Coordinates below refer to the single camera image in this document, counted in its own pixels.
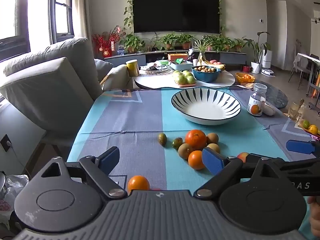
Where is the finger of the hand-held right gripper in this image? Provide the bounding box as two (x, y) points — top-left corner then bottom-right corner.
(286, 139), (320, 157)
(246, 152), (320, 174)

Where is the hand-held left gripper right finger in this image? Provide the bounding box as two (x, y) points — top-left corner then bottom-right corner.
(194, 147), (288, 198)

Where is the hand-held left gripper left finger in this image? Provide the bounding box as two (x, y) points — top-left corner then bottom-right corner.
(41, 146), (128, 200)

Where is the small orange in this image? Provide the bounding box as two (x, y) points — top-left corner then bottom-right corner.
(127, 175), (150, 195)
(188, 150), (206, 170)

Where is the brown kiwi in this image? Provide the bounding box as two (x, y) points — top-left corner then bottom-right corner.
(206, 143), (221, 154)
(206, 132), (219, 145)
(178, 143), (193, 160)

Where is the white bowl with black stripes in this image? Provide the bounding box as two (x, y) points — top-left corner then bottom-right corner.
(171, 88), (242, 125)

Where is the person's right hand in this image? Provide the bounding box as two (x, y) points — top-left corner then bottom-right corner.
(308, 196), (320, 238)

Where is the large orange with green stem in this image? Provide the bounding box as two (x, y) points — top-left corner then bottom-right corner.
(185, 129), (207, 150)

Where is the clear glass cup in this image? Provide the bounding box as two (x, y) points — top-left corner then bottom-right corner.
(287, 99), (306, 123)

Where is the blue patterned tablecloth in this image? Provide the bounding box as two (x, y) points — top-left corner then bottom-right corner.
(67, 86), (320, 240)

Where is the white oval pouch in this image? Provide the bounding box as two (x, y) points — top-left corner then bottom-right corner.
(262, 103), (276, 116)

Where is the grey marble round table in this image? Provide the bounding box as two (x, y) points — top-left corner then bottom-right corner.
(254, 80), (289, 109)

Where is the clear jar with orange label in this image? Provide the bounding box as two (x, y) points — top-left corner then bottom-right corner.
(247, 83), (267, 117)

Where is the dining chair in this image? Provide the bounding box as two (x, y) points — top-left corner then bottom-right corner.
(288, 53), (310, 90)

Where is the dining table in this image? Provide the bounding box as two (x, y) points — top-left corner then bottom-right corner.
(296, 52), (320, 98)

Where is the blue bowl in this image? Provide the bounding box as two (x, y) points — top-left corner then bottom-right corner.
(191, 66), (222, 83)

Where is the orange basket of tangerines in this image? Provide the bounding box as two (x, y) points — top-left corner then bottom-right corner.
(235, 72), (256, 84)

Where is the white round coffee table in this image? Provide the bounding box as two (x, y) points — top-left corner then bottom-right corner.
(134, 66), (236, 90)

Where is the grey cushion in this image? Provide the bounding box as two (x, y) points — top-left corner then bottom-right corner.
(94, 59), (114, 83)

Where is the pile of brown longans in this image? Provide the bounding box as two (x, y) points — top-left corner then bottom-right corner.
(194, 66), (216, 73)

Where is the yellow tin can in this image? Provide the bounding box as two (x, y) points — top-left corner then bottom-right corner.
(126, 59), (140, 77)

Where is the bunch of bananas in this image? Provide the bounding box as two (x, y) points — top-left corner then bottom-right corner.
(197, 58), (226, 70)

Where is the grey sofa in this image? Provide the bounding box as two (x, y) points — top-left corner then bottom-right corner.
(0, 37), (131, 147)

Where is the clear plastic bag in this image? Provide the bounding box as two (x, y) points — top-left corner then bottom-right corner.
(0, 174), (29, 230)

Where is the light blue tray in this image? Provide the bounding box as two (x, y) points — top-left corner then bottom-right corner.
(169, 59), (194, 71)

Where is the glass tray with snacks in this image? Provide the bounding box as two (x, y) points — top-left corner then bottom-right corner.
(140, 64), (173, 75)

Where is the tall plant in white pot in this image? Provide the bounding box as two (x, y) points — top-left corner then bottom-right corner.
(244, 31), (271, 74)

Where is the grey television console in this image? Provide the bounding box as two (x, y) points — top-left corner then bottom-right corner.
(104, 51), (247, 67)

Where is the orange box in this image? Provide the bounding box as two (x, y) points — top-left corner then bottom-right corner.
(167, 53), (188, 62)

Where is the spider plant in vase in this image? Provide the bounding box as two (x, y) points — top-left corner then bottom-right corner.
(193, 39), (213, 66)

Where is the red decorative plant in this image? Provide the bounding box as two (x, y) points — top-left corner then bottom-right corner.
(92, 26), (126, 58)

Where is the potted green plant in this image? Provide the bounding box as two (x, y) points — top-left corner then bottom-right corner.
(159, 33), (178, 51)
(120, 33), (146, 54)
(177, 33), (193, 50)
(234, 37), (247, 52)
(210, 35), (235, 52)

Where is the green vine around television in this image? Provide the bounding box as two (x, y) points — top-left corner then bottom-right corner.
(123, 0), (226, 34)

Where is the beige curtain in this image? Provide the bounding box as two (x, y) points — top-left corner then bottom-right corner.
(72, 0), (93, 40)

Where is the black framed window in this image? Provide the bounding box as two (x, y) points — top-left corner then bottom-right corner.
(49, 0), (75, 44)

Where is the wall outlet with plug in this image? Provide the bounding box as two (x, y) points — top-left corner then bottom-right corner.
(0, 134), (13, 153)

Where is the black wall television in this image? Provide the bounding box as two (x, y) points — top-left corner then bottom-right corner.
(132, 0), (220, 34)

